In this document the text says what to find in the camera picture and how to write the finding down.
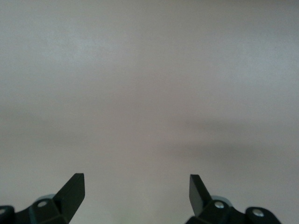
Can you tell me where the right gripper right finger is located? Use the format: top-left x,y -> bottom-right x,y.
185,174 -> 281,224

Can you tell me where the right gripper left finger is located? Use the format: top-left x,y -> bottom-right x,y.
0,173 -> 85,224

